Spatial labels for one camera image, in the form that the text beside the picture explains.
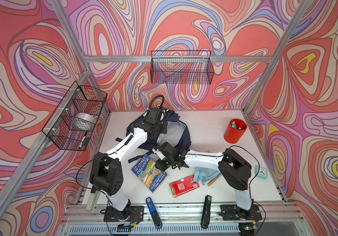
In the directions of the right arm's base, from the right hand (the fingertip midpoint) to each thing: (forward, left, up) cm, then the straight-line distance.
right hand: (158, 168), depth 86 cm
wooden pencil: (-7, -31, -3) cm, 32 cm away
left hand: (+20, -6, +16) cm, 26 cm away
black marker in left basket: (+6, +36, +24) cm, 44 cm away
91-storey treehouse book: (-1, +7, +1) cm, 7 cm away
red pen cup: (+19, -49, +10) cm, 53 cm away
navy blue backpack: (+24, -12, +1) cm, 27 cm away
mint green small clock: (-4, -60, -1) cm, 61 cm away
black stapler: (-23, -24, -1) cm, 34 cm away
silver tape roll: (+12, +34, +31) cm, 48 cm away
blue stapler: (-24, +1, -1) cm, 24 cm away
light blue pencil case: (-5, -26, +2) cm, 27 cm away
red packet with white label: (-10, -14, -2) cm, 18 cm away
